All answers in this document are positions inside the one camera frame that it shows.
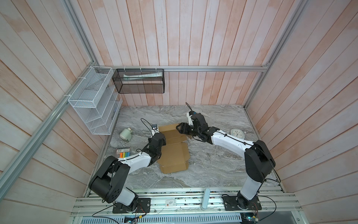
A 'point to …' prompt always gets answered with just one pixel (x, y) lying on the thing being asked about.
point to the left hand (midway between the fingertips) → (159, 135)
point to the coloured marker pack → (123, 152)
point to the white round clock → (237, 133)
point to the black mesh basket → (139, 80)
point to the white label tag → (170, 203)
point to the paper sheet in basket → (127, 77)
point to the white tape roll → (126, 134)
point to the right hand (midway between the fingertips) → (178, 128)
